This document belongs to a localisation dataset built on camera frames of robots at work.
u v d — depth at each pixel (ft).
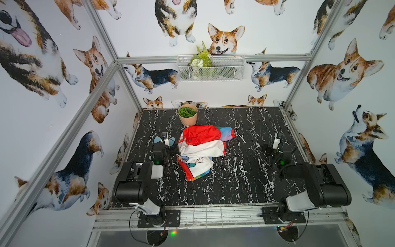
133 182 1.53
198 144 3.01
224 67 3.03
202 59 2.70
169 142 2.75
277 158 2.38
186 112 3.39
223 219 2.42
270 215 2.41
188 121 3.40
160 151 2.39
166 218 2.39
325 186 1.48
